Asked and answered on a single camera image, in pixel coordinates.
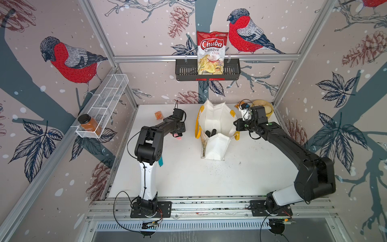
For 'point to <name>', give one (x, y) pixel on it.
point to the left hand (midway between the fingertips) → (182, 125)
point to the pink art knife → (179, 138)
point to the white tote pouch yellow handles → (223, 120)
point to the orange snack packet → (158, 115)
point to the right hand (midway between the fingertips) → (233, 121)
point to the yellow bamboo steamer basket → (268, 107)
